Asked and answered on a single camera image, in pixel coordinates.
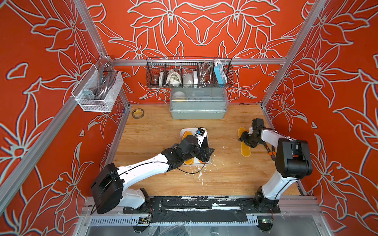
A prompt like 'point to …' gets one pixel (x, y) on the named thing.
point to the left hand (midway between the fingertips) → (208, 145)
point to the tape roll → (138, 113)
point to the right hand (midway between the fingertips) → (239, 139)
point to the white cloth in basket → (173, 78)
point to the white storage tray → (197, 161)
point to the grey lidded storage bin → (199, 103)
